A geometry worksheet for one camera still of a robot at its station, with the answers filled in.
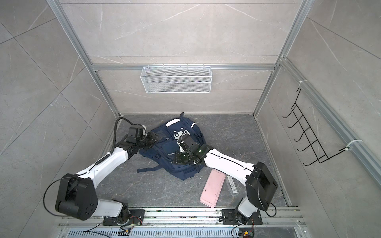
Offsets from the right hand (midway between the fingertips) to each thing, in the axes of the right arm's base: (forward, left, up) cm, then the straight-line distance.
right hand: (173, 159), depth 79 cm
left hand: (+15, +9, +3) cm, 18 cm away
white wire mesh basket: (+53, +2, +16) cm, 55 cm away
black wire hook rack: (+2, -67, +16) cm, 69 cm away
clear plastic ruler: (-10, -33, -13) cm, 37 cm away
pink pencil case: (-12, -21, -12) cm, 27 cm away
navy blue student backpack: (+7, +8, -5) cm, 12 cm away
